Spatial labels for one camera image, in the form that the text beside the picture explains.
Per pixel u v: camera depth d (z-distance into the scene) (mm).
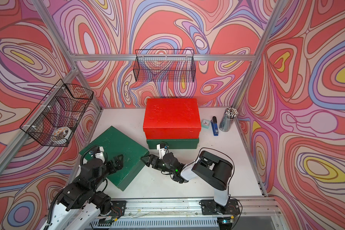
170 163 653
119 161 653
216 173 486
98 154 637
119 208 729
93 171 520
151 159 734
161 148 799
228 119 954
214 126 1044
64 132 734
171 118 836
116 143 899
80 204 492
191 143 859
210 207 729
